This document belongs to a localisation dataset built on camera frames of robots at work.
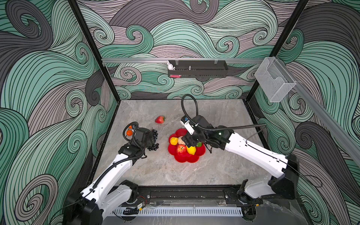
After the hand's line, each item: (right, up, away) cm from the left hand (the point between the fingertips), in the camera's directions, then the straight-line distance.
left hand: (145, 136), depth 82 cm
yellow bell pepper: (+17, -4, +8) cm, 19 cm away
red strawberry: (+6, +9, +21) cm, 23 cm away
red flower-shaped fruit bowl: (+25, -14, +5) cm, 29 cm away
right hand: (+24, +2, -8) cm, 25 cm away
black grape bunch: (+5, -8, +9) cm, 13 cm away
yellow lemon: (+28, -9, +4) cm, 30 cm away
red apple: (+22, -8, +3) cm, 24 cm away
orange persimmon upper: (-5, +7, -12) cm, 14 cm away
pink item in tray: (+18, +38, +6) cm, 42 cm away
